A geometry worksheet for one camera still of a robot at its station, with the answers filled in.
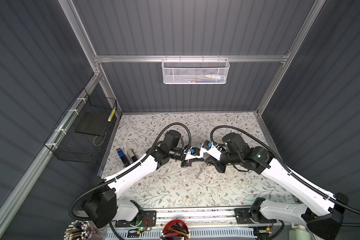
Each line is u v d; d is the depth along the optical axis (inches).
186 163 24.8
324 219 15.8
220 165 23.9
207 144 23.3
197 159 24.0
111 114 32.0
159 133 23.2
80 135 28.8
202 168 28.4
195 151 22.9
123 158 36.4
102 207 15.9
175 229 25.8
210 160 24.4
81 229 22.2
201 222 28.6
